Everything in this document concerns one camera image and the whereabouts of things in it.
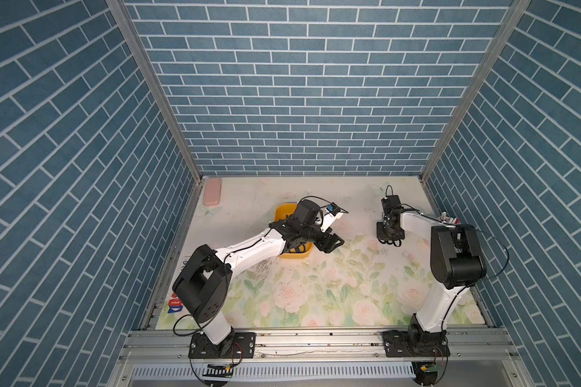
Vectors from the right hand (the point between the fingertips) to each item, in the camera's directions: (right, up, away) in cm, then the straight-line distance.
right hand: (386, 235), depth 100 cm
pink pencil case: (-78, +18, +12) cm, 81 cm away
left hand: (-22, +2, -19) cm, 29 cm away
